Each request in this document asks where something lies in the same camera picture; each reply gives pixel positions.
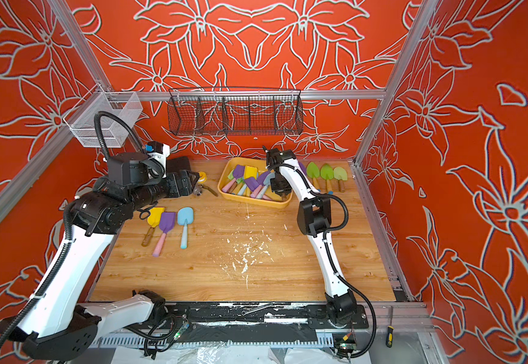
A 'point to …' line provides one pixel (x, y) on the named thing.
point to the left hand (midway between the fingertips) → (187, 172)
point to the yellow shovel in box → (250, 171)
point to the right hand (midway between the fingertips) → (284, 190)
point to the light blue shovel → (185, 217)
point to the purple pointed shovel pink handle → (238, 173)
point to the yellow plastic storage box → (240, 194)
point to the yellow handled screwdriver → (389, 337)
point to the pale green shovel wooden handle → (340, 174)
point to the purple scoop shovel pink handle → (166, 223)
